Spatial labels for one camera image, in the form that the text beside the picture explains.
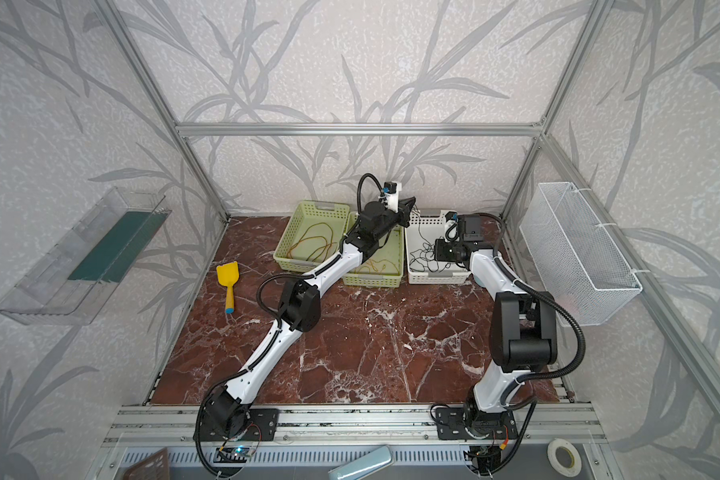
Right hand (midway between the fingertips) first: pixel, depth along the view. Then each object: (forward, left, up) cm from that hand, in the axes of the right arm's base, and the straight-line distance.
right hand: (438, 239), depth 95 cm
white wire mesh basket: (-24, -23, +21) cm, 40 cm away
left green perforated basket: (+14, +46, -15) cm, 50 cm away
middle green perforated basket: (-3, +17, -12) cm, 22 cm away
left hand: (+11, +6, +11) cm, 17 cm away
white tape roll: (-56, -24, -13) cm, 62 cm away
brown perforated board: (-58, +72, -13) cm, 93 cm away
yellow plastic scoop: (-5, +72, -13) cm, 73 cm away
